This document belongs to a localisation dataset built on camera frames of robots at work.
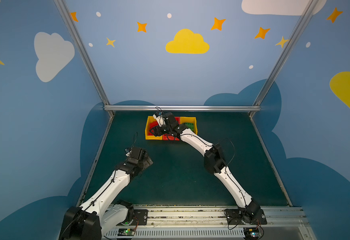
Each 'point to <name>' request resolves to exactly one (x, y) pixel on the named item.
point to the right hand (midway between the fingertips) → (154, 126)
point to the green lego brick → (190, 125)
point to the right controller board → (251, 232)
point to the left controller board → (126, 232)
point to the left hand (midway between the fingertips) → (147, 162)
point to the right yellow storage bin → (192, 120)
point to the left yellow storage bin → (150, 119)
